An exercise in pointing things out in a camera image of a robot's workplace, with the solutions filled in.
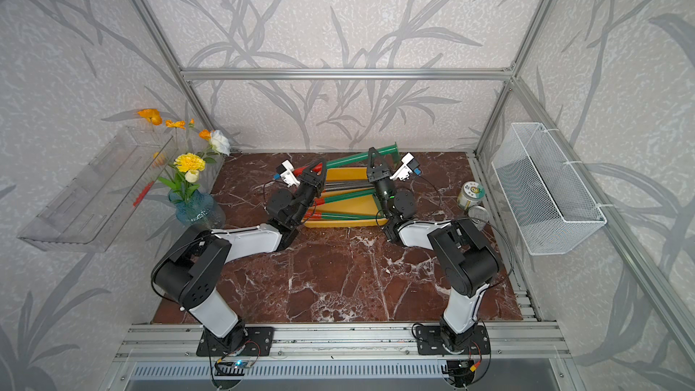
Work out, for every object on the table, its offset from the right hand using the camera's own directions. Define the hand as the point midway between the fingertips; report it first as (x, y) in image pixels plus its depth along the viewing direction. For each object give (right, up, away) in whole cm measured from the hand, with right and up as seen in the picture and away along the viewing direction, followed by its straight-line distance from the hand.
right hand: (367, 151), depth 77 cm
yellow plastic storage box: (0, -19, +27) cm, 33 cm away
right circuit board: (+26, -60, -5) cm, 66 cm away
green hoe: (-13, -21, +15) cm, 29 cm away
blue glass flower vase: (-55, -18, +10) cm, 59 cm away
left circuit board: (-37, -59, -5) cm, 70 cm away
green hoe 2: (-14, -5, +2) cm, 15 cm away
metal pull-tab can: (+39, -21, +17) cm, 48 cm away
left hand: (-11, -3, +2) cm, 12 cm away
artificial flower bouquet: (-68, +5, +32) cm, 76 cm away
